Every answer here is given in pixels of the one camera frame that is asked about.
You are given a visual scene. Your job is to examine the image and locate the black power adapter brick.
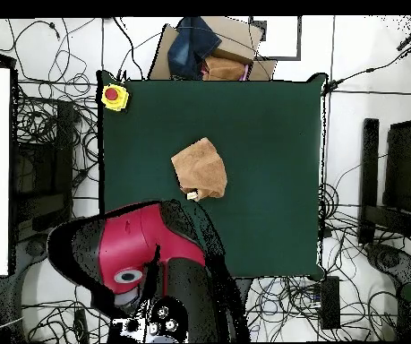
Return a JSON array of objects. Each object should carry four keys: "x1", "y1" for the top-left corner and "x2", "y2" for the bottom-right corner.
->
[{"x1": 320, "y1": 276, "x2": 342, "y2": 331}]

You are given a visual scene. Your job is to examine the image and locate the dark green table cloth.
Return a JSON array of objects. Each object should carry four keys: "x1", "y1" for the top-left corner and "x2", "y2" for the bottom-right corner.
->
[{"x1": 96, "y1": 70, "x2": 330, "y2": 282}]

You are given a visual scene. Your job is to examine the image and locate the brown cardboard box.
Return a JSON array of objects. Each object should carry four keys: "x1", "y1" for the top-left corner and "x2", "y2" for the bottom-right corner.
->
[{"x1": 148, "y1": 15, "x2": 278, "y2": 82}]

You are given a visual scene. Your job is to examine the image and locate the blue denim jeans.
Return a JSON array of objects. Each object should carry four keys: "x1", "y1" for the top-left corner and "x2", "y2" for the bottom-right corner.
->
[{"x1": 167, "y1": 16, "x2": 223, "y2": 81}]

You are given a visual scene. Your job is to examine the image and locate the folded tan towel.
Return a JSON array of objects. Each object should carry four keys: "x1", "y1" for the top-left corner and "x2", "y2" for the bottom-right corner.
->
[{"x1": 170, "y1": 136, "x2": 228, "y2": 202}]

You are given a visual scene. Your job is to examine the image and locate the yellow emergency stop button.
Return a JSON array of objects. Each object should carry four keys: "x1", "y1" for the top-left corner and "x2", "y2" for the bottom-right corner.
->
[{"x1": 100, "y1": 82, "x2": 130, "y2": 113}]

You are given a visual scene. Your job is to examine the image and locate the tan towel in box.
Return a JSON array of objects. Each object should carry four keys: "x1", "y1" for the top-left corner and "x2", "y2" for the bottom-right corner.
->
[{"x1": 201, "y1": 56, "x2": 248, "y2": 82}]

